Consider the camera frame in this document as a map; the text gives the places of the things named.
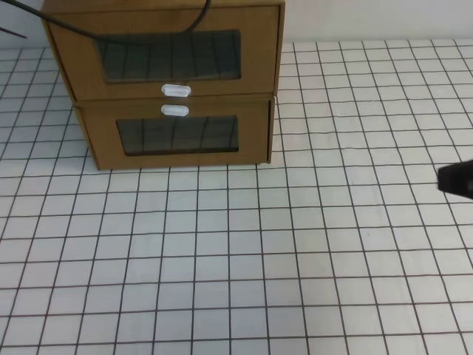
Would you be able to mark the brown cardboard shoebox cabinet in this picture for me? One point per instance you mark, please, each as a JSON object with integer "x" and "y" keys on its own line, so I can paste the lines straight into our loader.
{"x": 170, "y": 91}

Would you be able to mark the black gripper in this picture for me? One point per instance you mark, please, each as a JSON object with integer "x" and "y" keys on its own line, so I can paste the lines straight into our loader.
{"x": 456, "y": 179}

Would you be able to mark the thin dark stick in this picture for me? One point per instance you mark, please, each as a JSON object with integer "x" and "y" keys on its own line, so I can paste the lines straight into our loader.
{"x": 10, "y": 32}

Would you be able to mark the cardboard shoebox drawer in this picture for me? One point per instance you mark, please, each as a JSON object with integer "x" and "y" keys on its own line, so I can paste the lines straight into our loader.
{"x": 130, "y": 49}
{"x": 205, "y": 131}

